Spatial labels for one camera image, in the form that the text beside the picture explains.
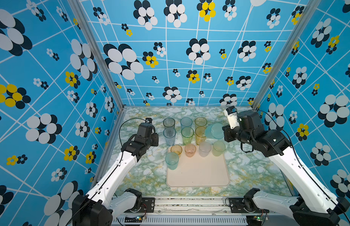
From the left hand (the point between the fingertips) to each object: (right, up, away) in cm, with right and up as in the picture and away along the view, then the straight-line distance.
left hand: (154, 134), depth 81 cm
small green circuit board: (-7, -42, -10) cm, 44 cm away
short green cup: (+41, -11, +13) cm, 44 cm away
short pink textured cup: (+22, -11, +12) cm, 27 cm away
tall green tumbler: (+19, 0, +9) cm, 21 cm away
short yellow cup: (+13, -10, +9) cm, 19 cm away
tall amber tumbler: (+28, -1, +10) cm, 30 cm away
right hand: (+36, +5, -12) cm, 39 cm away
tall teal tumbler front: (+9, -17, +9) cm, 21 cm away
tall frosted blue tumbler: (+19, +7, +14) cm, 24 cm away
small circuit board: (+52, -42, -11) cm, 67 cm away
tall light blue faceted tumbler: (+8, -1, +14) cm, 16 cm away
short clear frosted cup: (+31, -11, +10) cm, 34 cm away
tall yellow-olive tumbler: (+29, +7, +16) cm, 34 cm away
